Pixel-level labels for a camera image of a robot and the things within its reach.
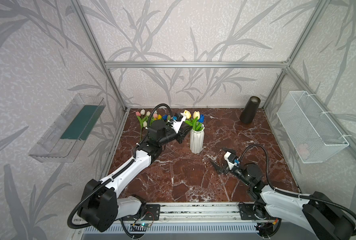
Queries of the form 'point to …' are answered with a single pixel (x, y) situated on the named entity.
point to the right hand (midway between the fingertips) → (217, 149)
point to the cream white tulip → (189, 121)
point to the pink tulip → (138, 114)
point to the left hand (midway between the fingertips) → (192, 122)
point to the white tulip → (142, 112)
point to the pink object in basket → (303, 151)
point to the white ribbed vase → (197, 140)
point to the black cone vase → (248, 114)
